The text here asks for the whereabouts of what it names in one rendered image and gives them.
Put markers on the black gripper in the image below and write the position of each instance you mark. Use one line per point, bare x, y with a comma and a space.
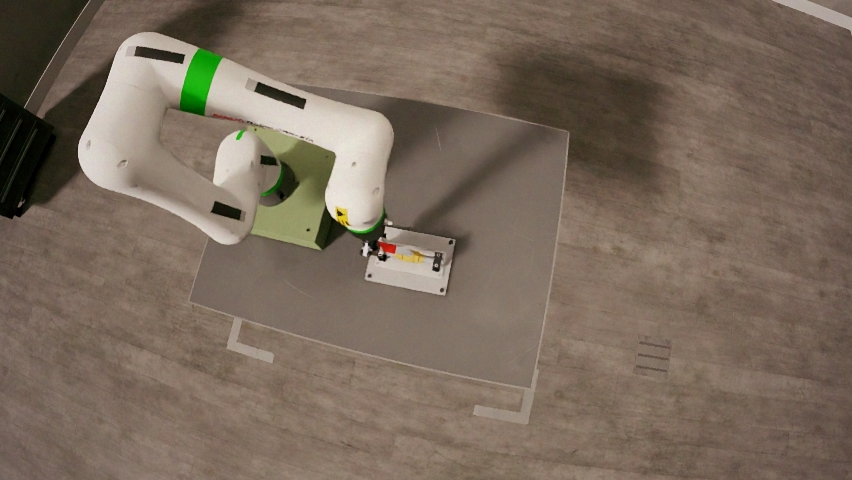
372, 243

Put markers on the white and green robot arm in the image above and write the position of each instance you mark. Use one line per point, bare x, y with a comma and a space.
120, 149

